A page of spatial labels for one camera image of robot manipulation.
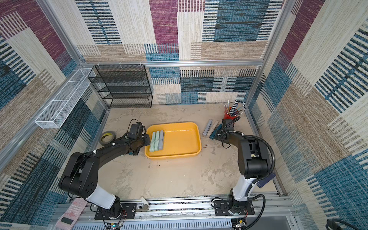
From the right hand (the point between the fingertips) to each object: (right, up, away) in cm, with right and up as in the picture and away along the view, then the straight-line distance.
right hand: (221, 137), depth 100 cm
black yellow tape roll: (-79, -1, +2) cm, 80 cm away
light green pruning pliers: (-44, -2, -3) cm, 44 cm away
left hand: (-49, 0, -5) cm, 49 cm away
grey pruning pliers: (-41, -1, -3) cm, 41 cm away
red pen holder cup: (+4, +14, -2) cm, 15 cm away
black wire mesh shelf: (-72, +37, +10) cm, 82 cm away
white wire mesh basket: (-88, +14, -30) cm, 94 cm away
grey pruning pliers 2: (-8, +9, +5) cm, 13 cm away
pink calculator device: (-80, -35, -28) cm, 92 cm away
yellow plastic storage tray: (-27, -2, -1) cm, 27 cm away
